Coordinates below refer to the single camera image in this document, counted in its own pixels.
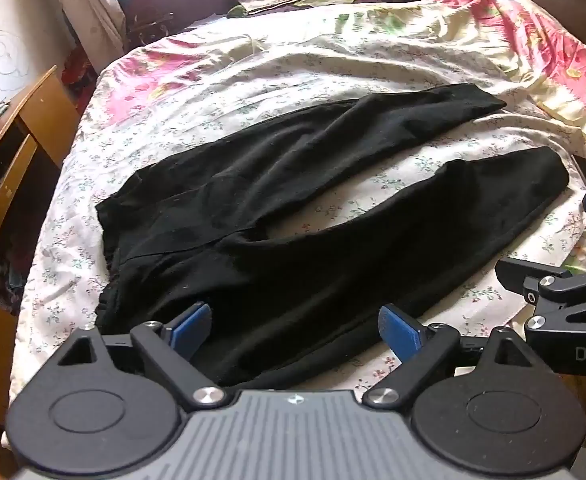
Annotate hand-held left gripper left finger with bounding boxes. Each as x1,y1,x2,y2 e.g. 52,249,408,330
58,302,224,412

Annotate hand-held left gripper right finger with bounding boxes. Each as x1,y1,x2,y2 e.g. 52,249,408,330
362,304,540,409

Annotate black pants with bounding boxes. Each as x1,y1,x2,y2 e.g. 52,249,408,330
95,84,570,390

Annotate white small-flower bedsheet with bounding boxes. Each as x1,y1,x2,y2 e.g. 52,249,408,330
3,5,586,451

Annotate wooden desk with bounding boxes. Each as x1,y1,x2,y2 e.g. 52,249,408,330
0,65,81,441

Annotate red cloth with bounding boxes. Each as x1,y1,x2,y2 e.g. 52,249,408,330
63,45,98,106

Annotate dark metal chair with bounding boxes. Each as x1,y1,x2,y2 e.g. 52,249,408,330
125,7,174,51

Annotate beige curtain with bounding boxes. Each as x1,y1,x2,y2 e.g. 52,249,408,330
40,0,126,61

